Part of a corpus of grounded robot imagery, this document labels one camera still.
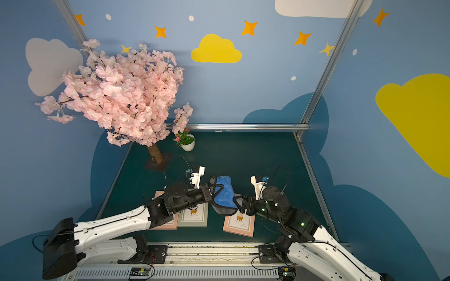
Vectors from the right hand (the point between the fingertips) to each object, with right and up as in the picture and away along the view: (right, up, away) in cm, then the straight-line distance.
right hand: (241, 196), depth 69 cm
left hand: (-7, +5, -2) cm, 8 cm away
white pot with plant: (-31, +24, +35) cm, 53 cm away
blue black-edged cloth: (-7, -2, -4) cm, 8 cm away
